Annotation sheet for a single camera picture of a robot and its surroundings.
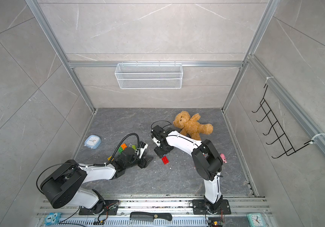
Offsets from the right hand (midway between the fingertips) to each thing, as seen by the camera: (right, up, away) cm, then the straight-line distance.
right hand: (164, 152), depth 90 cm
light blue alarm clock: (-51, +5, +7) cm, 51 cm away
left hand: (-8, 0, -3) cm, 9 cm away
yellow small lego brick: (-37, -4, 0) cm, 37 cm away
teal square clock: (+45, -29, -22) cm, 58 cm away
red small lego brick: (0, -5, -1) cm, 5 cm away
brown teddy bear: (+18, +16, +9) cm, 26 cm away
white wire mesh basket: (-11, +53, +10) cm, 55 cm away
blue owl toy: (-56, -28, -21) cm, 66 cm away
